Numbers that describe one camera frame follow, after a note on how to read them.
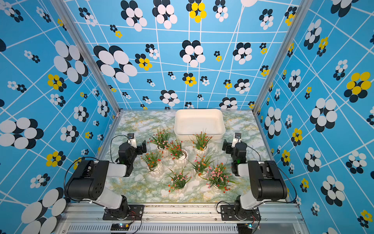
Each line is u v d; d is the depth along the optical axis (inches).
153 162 29.6
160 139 33.3
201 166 29.7
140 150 33.7
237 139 31.5
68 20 28.6
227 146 33.7
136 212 28.9
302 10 27.1
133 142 32.4
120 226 28.4
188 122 43.8
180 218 28.6
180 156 34.1
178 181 28.5
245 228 28.0
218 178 27.3
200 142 33.6
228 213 28.5
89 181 18.1
